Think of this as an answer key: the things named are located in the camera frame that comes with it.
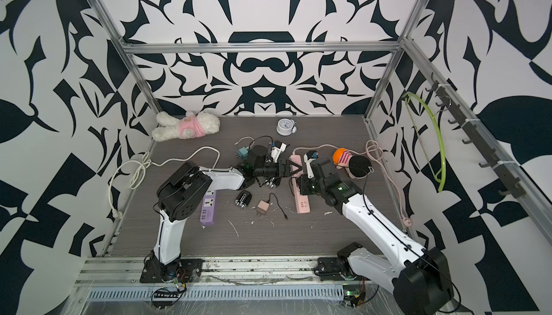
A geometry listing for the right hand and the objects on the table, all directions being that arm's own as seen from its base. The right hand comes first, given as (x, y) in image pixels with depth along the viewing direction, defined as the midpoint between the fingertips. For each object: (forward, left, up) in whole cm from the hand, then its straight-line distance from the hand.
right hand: (300, 176), depth 82 cm
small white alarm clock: (+35, +4, -10) cm, 36 cm away
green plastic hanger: (-5, -43, +9) cm, 44 cm away
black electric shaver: (+4, +10, -11) cm, 16 cm away
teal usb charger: (+19, +25, -11) cm, 33 cm away
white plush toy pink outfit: (+30, +51, -5) cm, 60 cm away
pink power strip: (-8, -1, -5) cm, 9 cm away
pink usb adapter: (-7, +14, -12) cm, 20 cm away
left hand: (+7, 0, -3) cm, 7 cm away
